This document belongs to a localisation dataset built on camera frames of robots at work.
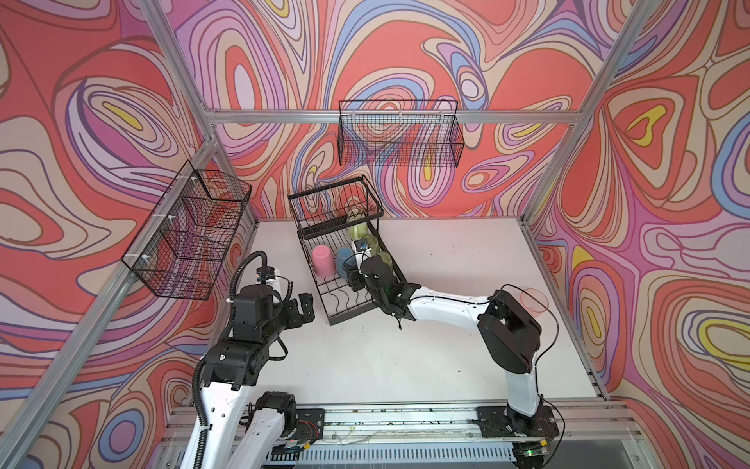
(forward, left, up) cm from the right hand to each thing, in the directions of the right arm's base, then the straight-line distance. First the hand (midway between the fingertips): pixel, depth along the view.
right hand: (356, 267), depth 87 cm
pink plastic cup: (+6, +12, -4) cm, 13 cm away
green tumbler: (+8, -10, -6) cm, 14 cm away
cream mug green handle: (+21, 0, -6) cm, 22 cm away
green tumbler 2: (+13, -5, -5) cm, 15 cm away
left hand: (-14, +13, +8) cm, 21 cm away
